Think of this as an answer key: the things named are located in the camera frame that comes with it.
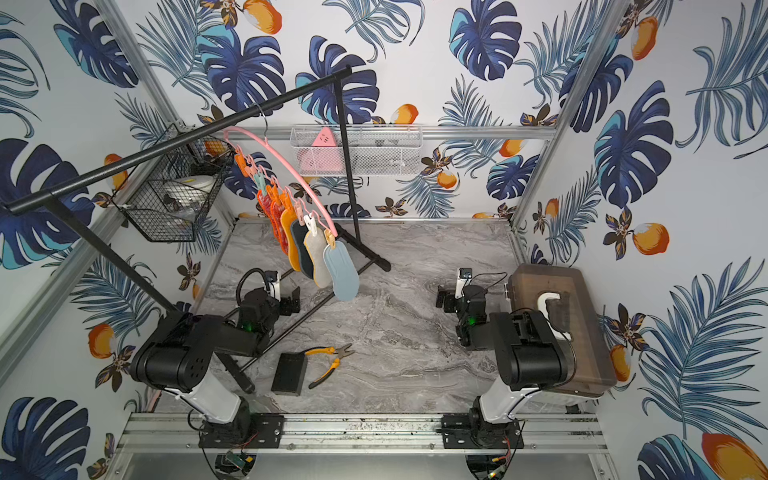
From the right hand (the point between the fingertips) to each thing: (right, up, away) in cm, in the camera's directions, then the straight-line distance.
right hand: (457, 285), depth 97 cm
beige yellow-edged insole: (-40, +11, -22) cm, 47 cm away
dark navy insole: (-45, +15, -22) cm, 52 cm away
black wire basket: (-85, +24, -21) cm, 91 cm away
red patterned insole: (-51, +22, -21) cm, 60 cm away
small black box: (-49, -23, -15) cm, 56 cm away
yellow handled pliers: (-37, -19, -10) cm, 42 cm away
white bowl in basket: (-76, +27, -17) cm, 82 cm away
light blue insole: (-34, +6, -18) cm, 39 cm away
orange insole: (-48, +19, -22) cm, 56 cm away
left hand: (-56, +1, -3) cm, 56 cm away
